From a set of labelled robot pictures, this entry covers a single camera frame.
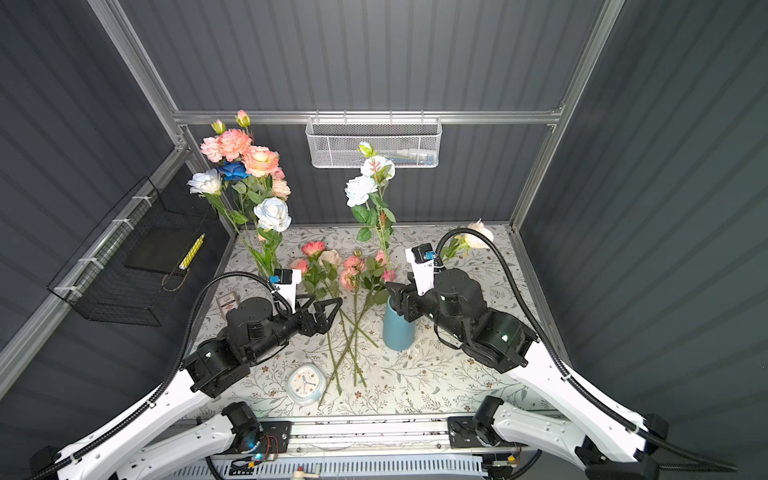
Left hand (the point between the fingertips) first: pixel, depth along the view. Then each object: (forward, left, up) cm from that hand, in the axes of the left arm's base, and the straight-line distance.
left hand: (329, 299), depth 68 cm
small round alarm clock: (-11, +9, -25) cm, 29 cm away
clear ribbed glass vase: (+18, +20, -6) cm, 27 cm away
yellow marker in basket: (+14, +36, 0) cm, 39 cm away
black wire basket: (+17, +49, +1) cm, 52 cm away
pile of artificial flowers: (+21, -5, -26) cm, 34 cm away
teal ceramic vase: (-2, -16, -16) cm, 23 cm away
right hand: (-1, -16, +6) cm, 17 cm away
